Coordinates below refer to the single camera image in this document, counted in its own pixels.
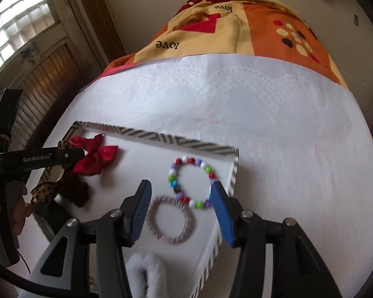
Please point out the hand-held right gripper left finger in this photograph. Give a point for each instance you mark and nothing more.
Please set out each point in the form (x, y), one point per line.
(141, 211)

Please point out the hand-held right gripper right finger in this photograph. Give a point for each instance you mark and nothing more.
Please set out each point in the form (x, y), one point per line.
(222, 214)

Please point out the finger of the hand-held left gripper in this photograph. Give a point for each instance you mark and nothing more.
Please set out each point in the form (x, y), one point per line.
(70, 156)

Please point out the red satin hair bow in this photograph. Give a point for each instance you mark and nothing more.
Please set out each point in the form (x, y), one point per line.
(102, 156)

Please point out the black fuzzy scrunchie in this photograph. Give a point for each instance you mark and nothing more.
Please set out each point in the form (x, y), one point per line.
(79, 192)

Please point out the leopard print hair bow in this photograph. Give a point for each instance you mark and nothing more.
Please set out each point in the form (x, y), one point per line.
(45, 191)

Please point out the striped shallow tray box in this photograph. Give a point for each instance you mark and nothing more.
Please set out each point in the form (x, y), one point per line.
(136, 167)

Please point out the white fuzzy scrunchie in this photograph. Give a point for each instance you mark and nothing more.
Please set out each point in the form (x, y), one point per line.
(157, 270)

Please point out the person's left hand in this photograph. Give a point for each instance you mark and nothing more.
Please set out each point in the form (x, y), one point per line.
(20, 214)

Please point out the white lace tablecloth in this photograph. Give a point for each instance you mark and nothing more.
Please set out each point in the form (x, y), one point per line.
(283, 161)

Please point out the wooden shutter door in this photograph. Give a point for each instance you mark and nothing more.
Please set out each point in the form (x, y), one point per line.
(49, 77)

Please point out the glass block window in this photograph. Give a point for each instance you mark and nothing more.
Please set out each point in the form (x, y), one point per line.
(18, 31)

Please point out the orange printed blanket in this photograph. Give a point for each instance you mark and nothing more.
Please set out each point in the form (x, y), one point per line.
(261, 31)

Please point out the brown wooden door frame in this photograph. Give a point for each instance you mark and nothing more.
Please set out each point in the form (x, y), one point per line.
(96, 15)

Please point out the small wall sticker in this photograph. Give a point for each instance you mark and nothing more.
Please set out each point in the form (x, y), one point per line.
(356, 20)

